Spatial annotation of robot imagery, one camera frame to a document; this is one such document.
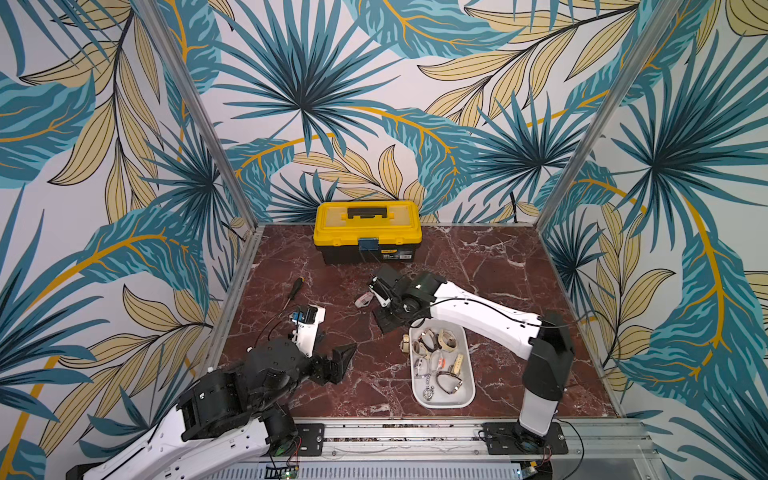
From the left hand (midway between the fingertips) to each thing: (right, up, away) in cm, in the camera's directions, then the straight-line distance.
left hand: (339, 348), depth 64 cm
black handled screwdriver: (-20, +9, +36) cm, 43 cm away
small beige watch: (+15, -5, +20) cm, 25 cm away
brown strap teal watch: (+23, -6, +26) cm, 35 cm away
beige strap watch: (+28, -5, +25) cm, 38 cm away
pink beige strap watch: (+3, +6, +31) cm, 32 cm away
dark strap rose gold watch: (+30, -14, +17) cm, 37 cm away
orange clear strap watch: (+25, -10, +20) cm, 34 cm away
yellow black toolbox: (+3, +28, +35) cm, 45 cm away
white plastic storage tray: (+26, -12, +20) cm, 35 cm away
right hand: (+9, +3, +16) cm, 19 cm away
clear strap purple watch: (+20, -12, +20) cm, 31 cm away
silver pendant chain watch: (+21, -17, +16) cm, 32 cm away
